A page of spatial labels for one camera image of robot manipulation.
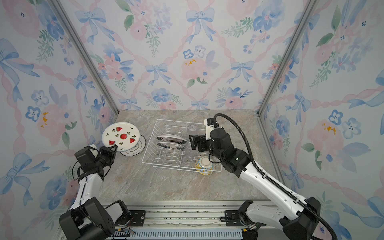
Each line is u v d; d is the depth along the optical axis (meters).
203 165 0.85
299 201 0.39
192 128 0.97
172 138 0.86
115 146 0.82
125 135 0.88
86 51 0.86
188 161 0.83
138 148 0.98
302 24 0.74
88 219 0.40
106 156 0.73
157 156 0.95
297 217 0.38
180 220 0.75
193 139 0.62
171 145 0.97
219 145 0.51
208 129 0.62
